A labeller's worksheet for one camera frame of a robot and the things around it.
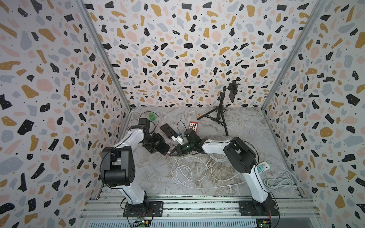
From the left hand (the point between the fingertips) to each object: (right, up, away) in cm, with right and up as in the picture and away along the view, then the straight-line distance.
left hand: (164, 143), depth 91 cm
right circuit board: (+54, -37, -19) cm, 68 cm away
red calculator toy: (+20, +11, +15) cm, 27 cm away
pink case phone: (-1, -2, -1) cm, 2 cm away
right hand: (+5, -7, -4) cm, 9 cm away
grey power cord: (+67, -20, -11) cm, 71 cm away
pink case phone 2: (0, +7, +16) cm, 17 cm away
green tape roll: (-13, +18, +21) cm, 31 cm away
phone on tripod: (+43, +35, -4) cm, 56 cm away
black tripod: (+36, +20, +20) cm, 46 cm away
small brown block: (+24, +19, +23) cm, 38 cm away
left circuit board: (-7, -37, -20) cm, 43 cm away
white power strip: (+59, -12, -9) cm, 61 cm away
